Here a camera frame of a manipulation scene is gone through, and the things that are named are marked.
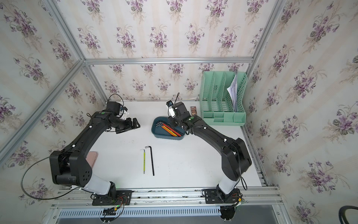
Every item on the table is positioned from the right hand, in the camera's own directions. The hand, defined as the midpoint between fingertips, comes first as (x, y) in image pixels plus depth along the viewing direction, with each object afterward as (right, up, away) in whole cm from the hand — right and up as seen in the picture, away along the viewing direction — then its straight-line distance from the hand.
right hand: (173, 116), depth 86 cm
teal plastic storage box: (-10, -12, +12) cm, 19 cm away
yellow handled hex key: (-3, -11, +13) cm, 18 cm away
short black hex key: (-14, -27, +2) cm, 31 cm away
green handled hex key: (-19, -28, +1) cm, 34 cm away
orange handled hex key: (-6, -10, +15) cm, 19 cm away
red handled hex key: (-3, -10, +14) cm, 18 cm away
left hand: (-24, -7, -1) cm, 25 cm away
